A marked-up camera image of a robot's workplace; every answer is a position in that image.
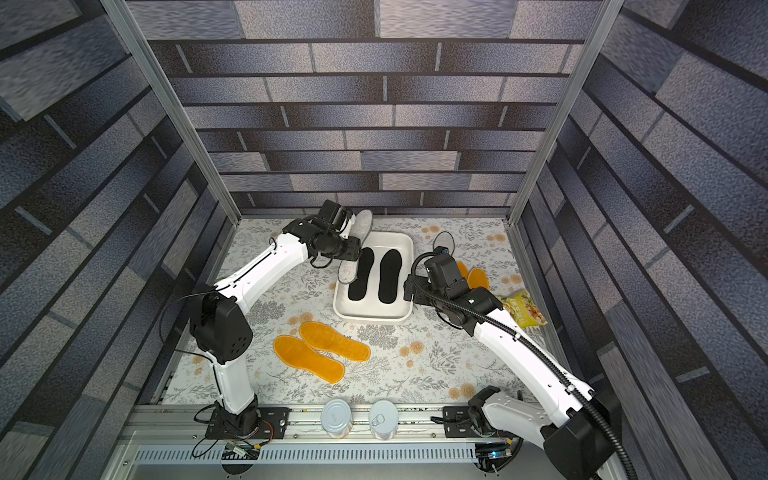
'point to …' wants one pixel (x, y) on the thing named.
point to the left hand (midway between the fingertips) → (356, 248)
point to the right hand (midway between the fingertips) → (417, 283)
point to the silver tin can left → (337, 418)
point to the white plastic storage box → (370, 307)
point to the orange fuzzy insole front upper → (321, 337)
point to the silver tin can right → (384, 418)
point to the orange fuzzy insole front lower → (298, 354)
